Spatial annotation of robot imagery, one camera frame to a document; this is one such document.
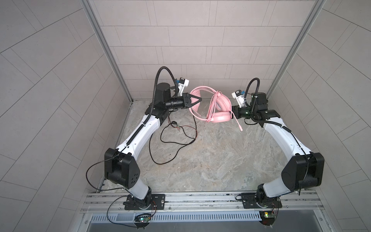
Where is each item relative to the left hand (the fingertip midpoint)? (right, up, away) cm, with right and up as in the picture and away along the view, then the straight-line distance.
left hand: (203, 99), depth 66 cm
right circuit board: (+31, -56, +2) cm, 64 cm away
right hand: (+12, -5, +12) cm, 18 cm away
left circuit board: (-28, -55, -2) cm, 61 cm away
